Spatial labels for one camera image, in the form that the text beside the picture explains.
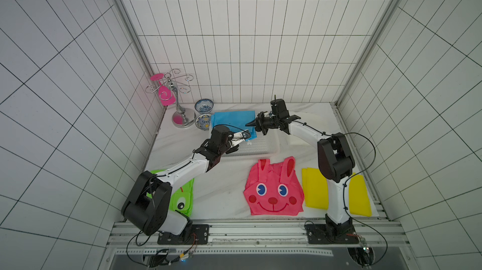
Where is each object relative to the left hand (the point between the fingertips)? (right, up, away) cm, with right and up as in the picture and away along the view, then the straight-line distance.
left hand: (231, 135), depth 88 cm
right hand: (+3, +5, 0) cm, 6 cm away
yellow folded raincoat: (+39, -26, -5) cm, 47 cm away
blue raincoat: (+2, +7, +4) cm, 9 cm away
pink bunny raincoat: (+20, -25, -4) cm, 32 cm away
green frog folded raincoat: (-21, -28, -8) cm, 36 cm away
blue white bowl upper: (-20, +16, +29) cm, 38 cm away
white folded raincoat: (+55, +7, +24) cm, 61 cm away
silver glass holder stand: (-32, +9, +23) cm, 40 cm away
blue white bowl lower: (-18, +6, +20) cm, 28 cm away
